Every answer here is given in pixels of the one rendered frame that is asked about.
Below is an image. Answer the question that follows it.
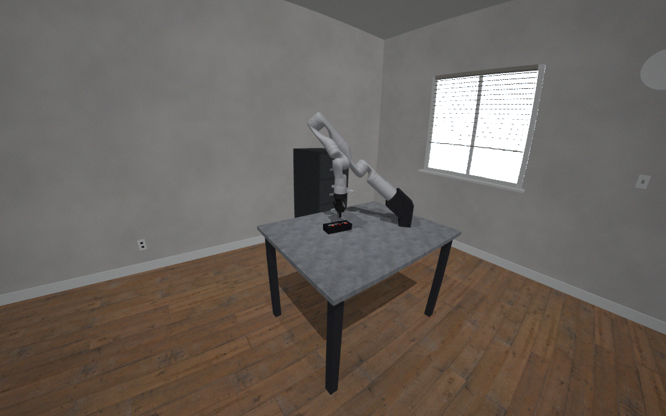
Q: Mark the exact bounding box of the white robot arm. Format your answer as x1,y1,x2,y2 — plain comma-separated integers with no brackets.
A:
307,112,397,201

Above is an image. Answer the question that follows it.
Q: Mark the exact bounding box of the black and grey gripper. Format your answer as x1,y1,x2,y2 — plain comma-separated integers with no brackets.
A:
333,193,347,218

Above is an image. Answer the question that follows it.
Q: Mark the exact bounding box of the black power strip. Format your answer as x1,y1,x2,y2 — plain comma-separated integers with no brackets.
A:
323,220,352,234

